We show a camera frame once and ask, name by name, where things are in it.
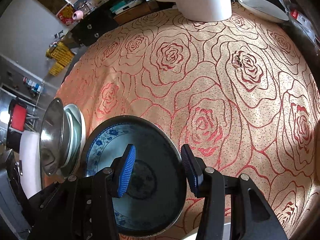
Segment blue patterned ceramic bowl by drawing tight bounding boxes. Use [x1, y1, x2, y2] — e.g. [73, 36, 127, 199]
[80, 115, 187, 238]

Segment stainless steel bowl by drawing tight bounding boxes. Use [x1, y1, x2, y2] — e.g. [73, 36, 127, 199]
[39, 98, 65, 176]

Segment green square plate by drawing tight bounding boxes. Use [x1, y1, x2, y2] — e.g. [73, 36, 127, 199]
[63, 104, 85, 178]

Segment pale blue teardrop dish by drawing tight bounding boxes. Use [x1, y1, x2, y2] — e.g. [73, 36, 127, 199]
[63, 108, 75, 167]

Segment white cushioned chair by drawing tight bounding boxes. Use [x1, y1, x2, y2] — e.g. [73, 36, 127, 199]
[19, 131, 42, 199]

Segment large white round plate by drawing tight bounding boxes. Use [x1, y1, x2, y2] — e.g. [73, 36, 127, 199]
[60, 103, 86, 178]

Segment rose patterned tablecloth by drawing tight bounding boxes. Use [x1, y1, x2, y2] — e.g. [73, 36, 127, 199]
[56, 3, 319, 239]

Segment red folding chair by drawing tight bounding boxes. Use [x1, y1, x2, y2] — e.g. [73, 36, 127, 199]
[8, 99, 27, 132]

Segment yellow plastic crates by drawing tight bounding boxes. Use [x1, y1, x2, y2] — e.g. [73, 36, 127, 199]
[46, 41, 75, 76]

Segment pink round speaker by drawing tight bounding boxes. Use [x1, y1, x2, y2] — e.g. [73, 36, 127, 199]
[72, 10, 84, 21]

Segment red gift box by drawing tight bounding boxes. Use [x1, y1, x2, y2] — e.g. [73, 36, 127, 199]
[56, 4, 75, 26]

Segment black sideboard cabinet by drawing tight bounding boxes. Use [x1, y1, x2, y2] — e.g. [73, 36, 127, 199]
[71, 0, 175, 46]

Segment white oval plate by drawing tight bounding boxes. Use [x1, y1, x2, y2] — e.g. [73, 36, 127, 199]
[238, 0, 289, 23]

